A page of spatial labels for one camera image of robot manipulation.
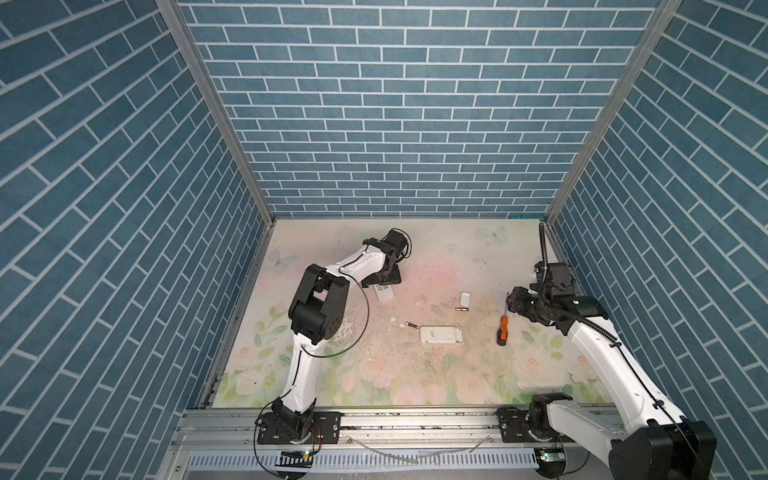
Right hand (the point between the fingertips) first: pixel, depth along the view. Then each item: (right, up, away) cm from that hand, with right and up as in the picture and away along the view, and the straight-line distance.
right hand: (511, 297), depth 82 cm
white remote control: (-36, -1, +17) cm, 40 cm away
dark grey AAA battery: (-28, -10, +10) cm, 31 cm away
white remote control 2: (-19, -12, +7) cm, 24 cm away
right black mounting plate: (-2, -31, -8) cm, 32 cm away
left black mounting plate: (-49, -32, -9) cm, 59 cm away
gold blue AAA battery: (-11, -6, +13) cm, 18 cm away
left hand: (-36, +2, +19) cm, 41 cm away
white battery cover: (-9, -4, +17) cm, 19 cm away
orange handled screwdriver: (0, -13, +6) cm, 14 cm away
